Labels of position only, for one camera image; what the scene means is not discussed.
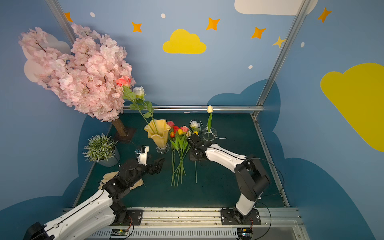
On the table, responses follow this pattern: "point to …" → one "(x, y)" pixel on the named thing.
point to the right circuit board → (244, 233)
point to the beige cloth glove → (107, 176)
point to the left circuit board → (119, 232)
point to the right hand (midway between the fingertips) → (195, 154)
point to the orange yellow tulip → (172, 135)
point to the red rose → (175, 129)
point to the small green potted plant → (101, 148)
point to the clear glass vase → (213, 134)
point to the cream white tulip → (210, 110)
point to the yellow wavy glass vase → (158, 130)
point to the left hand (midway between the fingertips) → (157, 155)
